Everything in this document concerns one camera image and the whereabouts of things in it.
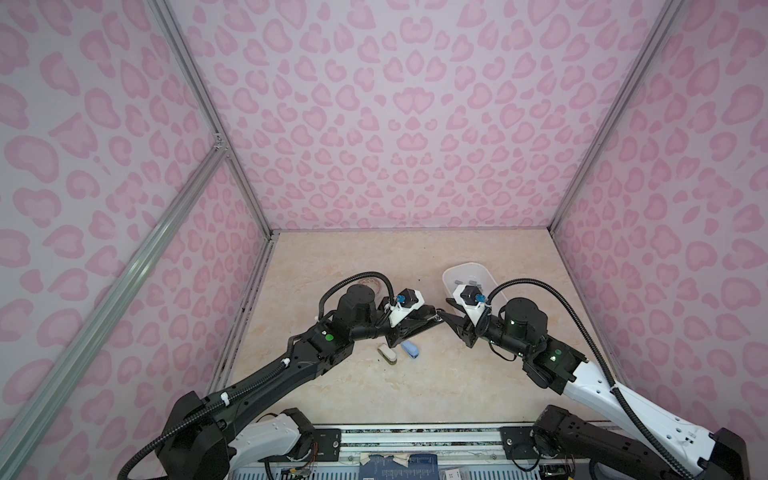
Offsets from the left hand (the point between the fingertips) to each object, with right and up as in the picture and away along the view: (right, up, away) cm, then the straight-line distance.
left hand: (423, 310), depth 71 cm
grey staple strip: (+20, +4, +33) cm, 39 cm away
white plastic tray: (+18, +7, +32) cm, 37 cm away
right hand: (+5, +2, -1) cm, 6 cm away
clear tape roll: (-15, +4, +33) cm, 36 cm away
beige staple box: (-9, -15, +15) cm, 23 cm away
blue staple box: (-2, -14, +17) cm, 22 cm away
